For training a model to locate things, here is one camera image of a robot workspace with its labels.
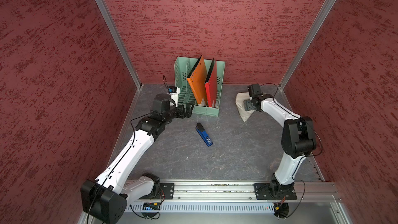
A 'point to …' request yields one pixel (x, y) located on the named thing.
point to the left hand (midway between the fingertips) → (185, 107)
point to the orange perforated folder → (197, 79)
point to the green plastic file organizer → (183, 67)
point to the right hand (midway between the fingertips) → (255, 106)
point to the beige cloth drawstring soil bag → (240, 97)
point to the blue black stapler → (203, 134)
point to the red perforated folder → (211, 85)
